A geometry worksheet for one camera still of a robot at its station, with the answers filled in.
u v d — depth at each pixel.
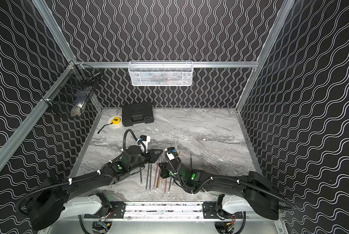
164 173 0.68
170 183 0.84
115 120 1.10
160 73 0.68
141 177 0.86
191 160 0.92
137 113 1.08
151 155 0.69
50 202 0.41
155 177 0.86
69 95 0.92
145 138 0.74
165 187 0.82
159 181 0.84
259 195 0.42
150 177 0.86
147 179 0.86
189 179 0.59
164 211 0.76
